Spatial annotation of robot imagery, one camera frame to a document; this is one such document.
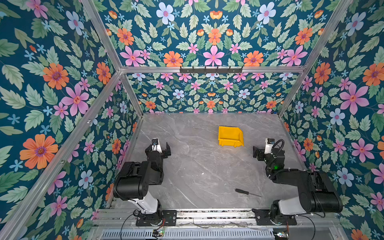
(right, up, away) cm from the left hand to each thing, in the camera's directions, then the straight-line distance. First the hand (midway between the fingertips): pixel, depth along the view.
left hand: (159, 140), depth 90 cm
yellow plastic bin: (+47, +1, +15) cm, 49 cm away
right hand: (+64, -4, +2) cm, 64 cm away
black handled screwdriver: (+50, -28, -8) cm, 59 cm away
